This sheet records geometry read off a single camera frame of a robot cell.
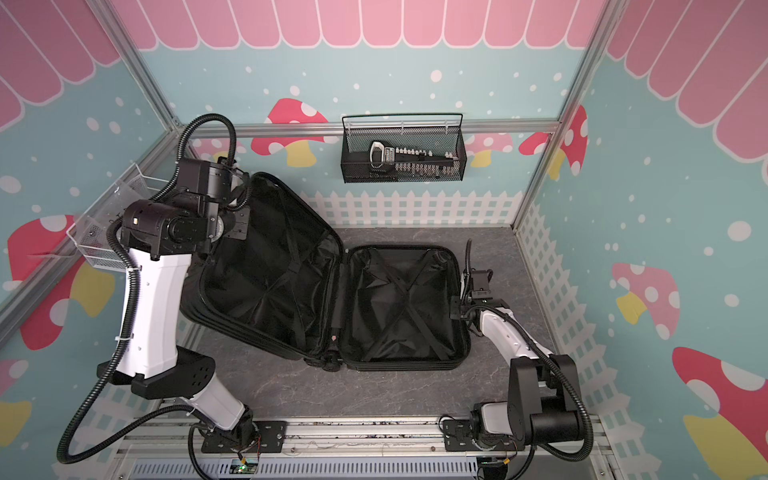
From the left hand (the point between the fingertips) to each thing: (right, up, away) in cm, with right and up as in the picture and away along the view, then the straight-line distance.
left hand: (229, 219), depth 64 cm
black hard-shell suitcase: (+9, -15, +10) cm, 20 cm away
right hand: (+56, -23, +28) cm, 66 cm away
